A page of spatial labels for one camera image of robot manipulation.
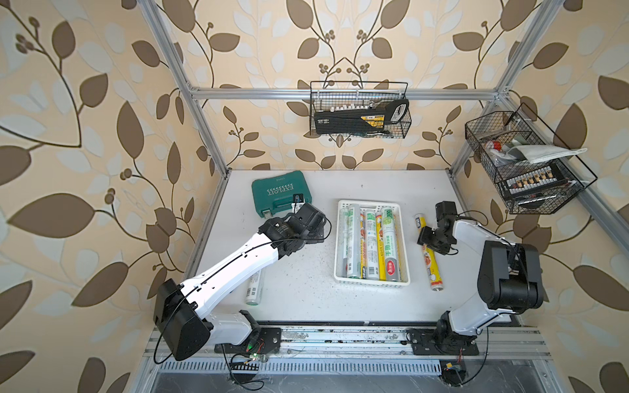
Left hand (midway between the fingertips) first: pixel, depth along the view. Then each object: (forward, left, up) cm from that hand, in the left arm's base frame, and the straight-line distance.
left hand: (308, 229), depth 77 cm
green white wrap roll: (+2, -23, -15) cm, 28 cm away
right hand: (+5, -45, -18) cm, 49 cm away
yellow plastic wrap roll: (+3, -20, -16) cm, 26 cm away
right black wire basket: (+29, -63, +15) cm, 71 cm away
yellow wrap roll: (+3, -27, -15) cm, 31 cm away
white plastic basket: (+24, -23, -19) cm, 38 cm away
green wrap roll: (+2, -29, -11) cm, 31 cm away
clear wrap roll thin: (+3, -16, -12) cm, 20 cm away
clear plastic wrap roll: (-14, +18, -16) cm, 28 cm away
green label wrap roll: (+3, -13, -15) cm, 20 cm away
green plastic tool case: (+28, +16, -16) cm, 36 cm away
